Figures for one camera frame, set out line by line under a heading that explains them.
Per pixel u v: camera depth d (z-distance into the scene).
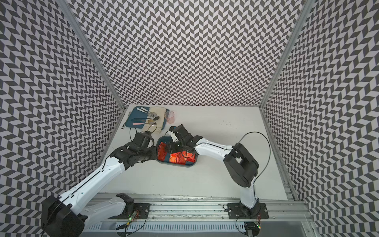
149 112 1.15
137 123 1.08
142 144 0.61
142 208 0.73
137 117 1.13
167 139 0.82
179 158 0.83
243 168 0.48
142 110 1.20
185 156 0.84
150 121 1.11
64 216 0.37
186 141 0.68
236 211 0.74
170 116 1.10
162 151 0.84
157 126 1.09
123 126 1.08
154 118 1.11
